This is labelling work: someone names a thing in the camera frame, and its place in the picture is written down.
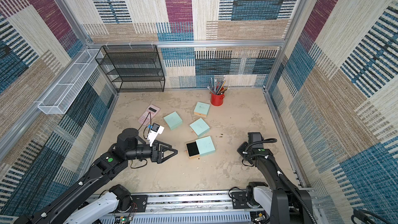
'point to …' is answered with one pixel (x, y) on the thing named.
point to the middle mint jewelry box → (199, 127)
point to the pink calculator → (149, 113)
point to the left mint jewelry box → (173, 120)
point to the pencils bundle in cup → (216, 87)
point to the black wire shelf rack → (133, 68)
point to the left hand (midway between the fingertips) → (174, 150)
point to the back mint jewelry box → (201, 109)
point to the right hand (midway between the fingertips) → (242, 152)
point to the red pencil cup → (217, 100)
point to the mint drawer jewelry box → (200, 147)
